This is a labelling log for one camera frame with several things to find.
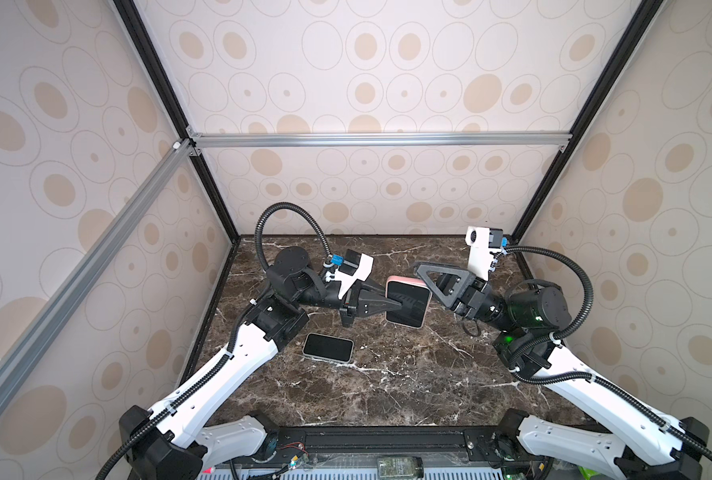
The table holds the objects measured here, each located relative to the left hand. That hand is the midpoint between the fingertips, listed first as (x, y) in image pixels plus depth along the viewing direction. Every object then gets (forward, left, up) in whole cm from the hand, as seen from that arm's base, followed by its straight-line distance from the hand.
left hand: (400, 307), depth 51 cm
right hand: (-1, -2, +8) cm, 8 cm away
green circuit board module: (-21, -2, -37) cm, 42 cm away
